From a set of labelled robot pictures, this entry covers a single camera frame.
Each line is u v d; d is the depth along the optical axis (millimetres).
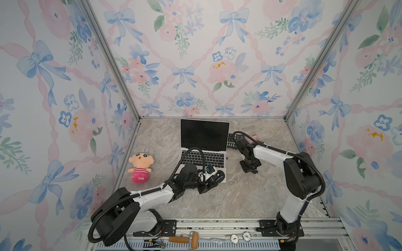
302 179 487
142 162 887
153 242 717
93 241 391
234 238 717
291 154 530
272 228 731
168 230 738
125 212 417
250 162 781
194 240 699
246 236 717
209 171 694
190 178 673
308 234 732
